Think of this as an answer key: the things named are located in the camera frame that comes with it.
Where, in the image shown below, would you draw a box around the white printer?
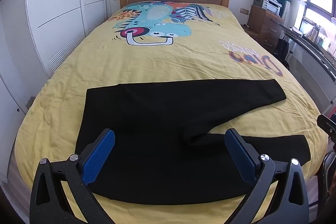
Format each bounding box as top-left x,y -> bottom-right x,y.
254,0 -> 282,16

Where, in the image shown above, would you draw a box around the wooden dresser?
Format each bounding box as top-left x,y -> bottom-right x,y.
248,5 -> 285,52

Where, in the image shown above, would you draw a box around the black pants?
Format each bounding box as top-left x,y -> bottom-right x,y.
75,79 -> 311,206

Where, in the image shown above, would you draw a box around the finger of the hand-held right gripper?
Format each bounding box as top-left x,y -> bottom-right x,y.
317,114 -> 336,135

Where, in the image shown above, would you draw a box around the yellow printed bedspread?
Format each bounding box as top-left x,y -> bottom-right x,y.
13,2 -> 328,224

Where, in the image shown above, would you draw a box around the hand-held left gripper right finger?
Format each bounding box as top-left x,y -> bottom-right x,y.
225,128 -> 310,224

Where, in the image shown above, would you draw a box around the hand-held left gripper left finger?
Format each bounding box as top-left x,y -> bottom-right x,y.
30,128 -> 116,224

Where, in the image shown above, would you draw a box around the white radiator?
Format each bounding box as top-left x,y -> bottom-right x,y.
285,46 -> 336,111

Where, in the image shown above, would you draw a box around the white wardrobe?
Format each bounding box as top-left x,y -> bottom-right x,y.
0,0 -> 108,182

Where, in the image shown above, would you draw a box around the black bag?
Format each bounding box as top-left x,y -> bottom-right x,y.
274,39 -> 289,59

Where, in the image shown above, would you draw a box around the dark desk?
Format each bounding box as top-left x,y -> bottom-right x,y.
280,23 -> 336,72

